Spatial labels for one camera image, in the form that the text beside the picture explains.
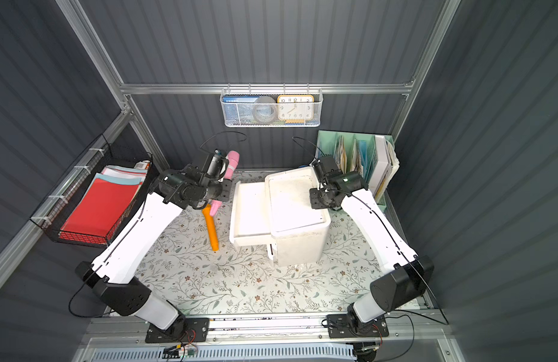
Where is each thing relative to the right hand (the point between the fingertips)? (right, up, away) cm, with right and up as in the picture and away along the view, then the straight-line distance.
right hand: (325, 199), depth 78 cm
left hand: (-35, +5, -6) cm, 35 cm away
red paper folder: (-73, -3, -8) cm, 74 cm away
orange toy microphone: (-46, -13, +19) cm, 51 cm away
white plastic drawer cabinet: (-10, -10, -7) cm, 16 cm away
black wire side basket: (-79, +13, +5) cm, 81 cm away
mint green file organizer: (+14, +19, +16) cm, 29 cm away
